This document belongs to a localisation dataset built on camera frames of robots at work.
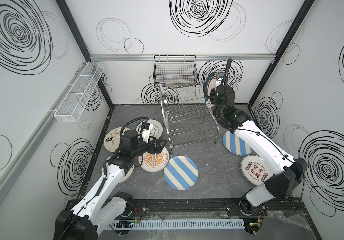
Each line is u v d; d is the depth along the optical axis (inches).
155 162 35.0
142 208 29.0
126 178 32.3
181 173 33.5
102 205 18.1
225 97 19.6
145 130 26.6
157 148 26.8
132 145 23.2
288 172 16.0
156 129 41.4
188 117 28.3
